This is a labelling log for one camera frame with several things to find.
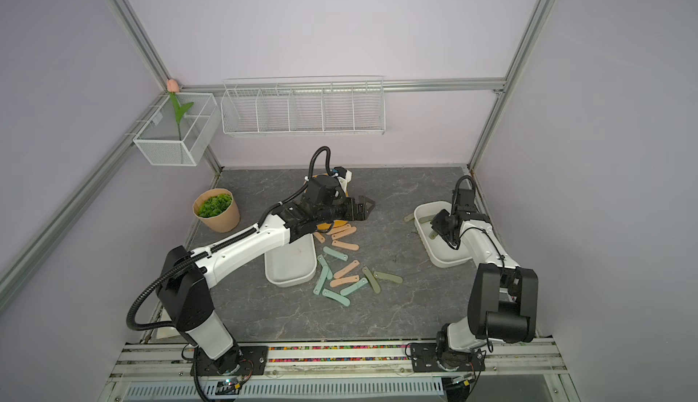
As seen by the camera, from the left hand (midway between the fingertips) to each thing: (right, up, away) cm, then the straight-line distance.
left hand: (365, 205), depth 79 cm
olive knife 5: (+8, -24, +10) cm, 28 cm away
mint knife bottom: (-7, -30, +5) cm, 31 cm away
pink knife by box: (-16, -13, +17) cm, 27 cm away
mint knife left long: (-14, -24, +10) cm, 29 cm away
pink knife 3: (-6, -22, +12) cm, 26 cm away
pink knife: (-8, -11, +20) cm, 24 cm away
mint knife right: (-2, -26, +8) cm, 27 cm away
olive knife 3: (+17, -6, +24) cm, 30 cm away
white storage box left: (-25, -21, +13) cm, 34 cm away
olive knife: (+23, -10, +10) cm, 27 cm away
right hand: (+25, -7, +13) cm, 29 cm away
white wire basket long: (-22, +35, +18) cm, 45 cm away
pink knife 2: (-7, -15, +17) cm, 24 cm away
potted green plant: (-50, -2, +13) cm, 52 cm away
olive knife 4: (+2, -25, +9) cm, 27 cm away
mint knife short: (-14, -20, +12) cm, 28 cm away
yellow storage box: (-8, -5, -8) cm, 12 cm away
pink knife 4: (-7, -25, +9) cm, 27 cm away
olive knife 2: (+24, -7, +25) cm, 35 cm away
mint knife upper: (-10, -17, +15) cm, 25 cm away
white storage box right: (+25, -16, +11) cm, 32 cm away
